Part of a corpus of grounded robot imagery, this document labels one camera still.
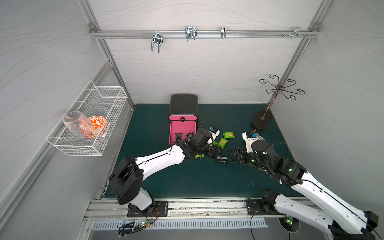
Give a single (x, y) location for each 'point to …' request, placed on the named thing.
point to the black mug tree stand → (262, 119)
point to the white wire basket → (107, 102)
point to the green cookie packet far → (228, 135)
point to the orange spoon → (254, 130)
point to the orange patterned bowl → (99, 123)
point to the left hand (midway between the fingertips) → (217, 148)
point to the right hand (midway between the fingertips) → (232, 150)
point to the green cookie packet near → (198, 156)
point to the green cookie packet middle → (222, 142)
